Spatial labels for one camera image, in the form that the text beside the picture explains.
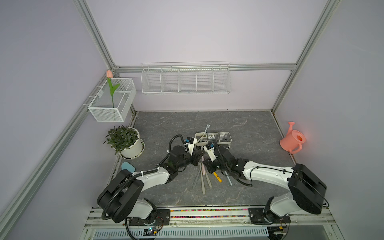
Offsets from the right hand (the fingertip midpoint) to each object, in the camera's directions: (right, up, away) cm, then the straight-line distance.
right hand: (203, 161), depth 84 cm
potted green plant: (-43, +12, -1) cm, 45 cm away
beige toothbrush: (+3, -11, +1) cm, 11 cm away
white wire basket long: (-11, +52, +15) cm, 55 cm away
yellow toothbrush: (+9, -10, +3) cm, 13 cm away
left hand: (+1, +5, -1) cm, 5 cm away
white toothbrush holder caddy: (+1, +12, +10) cm, 16 cm away
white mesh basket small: (-51, +29, -11) cm, 60 cm away
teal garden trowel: (-47, -5, +8) cm, 48 cm away
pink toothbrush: (0, -5, +1) cm, 5 cm away
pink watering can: (+56, +10, +8) cm, 57 cm away
